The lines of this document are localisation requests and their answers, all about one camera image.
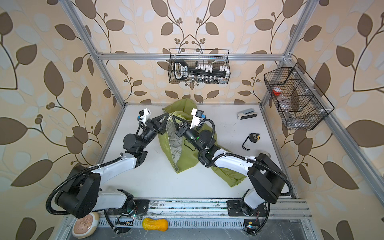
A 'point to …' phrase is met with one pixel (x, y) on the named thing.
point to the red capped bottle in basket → (277, 91)
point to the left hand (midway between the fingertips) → (168, 115)
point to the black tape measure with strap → (253, 137)
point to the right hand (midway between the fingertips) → (171, 118)
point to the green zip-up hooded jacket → (183, 158)
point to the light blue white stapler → (247, 114)
